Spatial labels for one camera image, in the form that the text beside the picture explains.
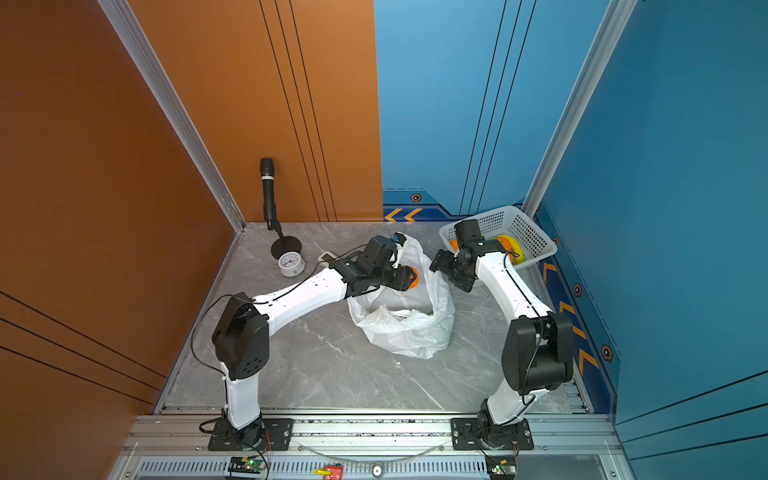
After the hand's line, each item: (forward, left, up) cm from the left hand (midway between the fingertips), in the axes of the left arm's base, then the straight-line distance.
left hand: (411, 271), depth 86 cm
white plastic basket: (+32, -40, -11) cm, 52 cm away
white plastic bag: (-16, -1, 0) cm, 16 cm away
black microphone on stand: (+22, +46, -14) cm, 53 cm away
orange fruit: (-3, -1, 0) cm, 3 cm away
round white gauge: (+11, +41, -12) cm, 44 cm away
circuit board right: (-45, -21, -17) cm, 52 cm away
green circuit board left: (-45, +40, -18) cm, 63 cm away
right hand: (+1, -8, -2) cm, 9 cm away
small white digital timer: (+16, +29, -13) cm, 36 cm away
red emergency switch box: (-46, +17, -14) cm, 51 cm away
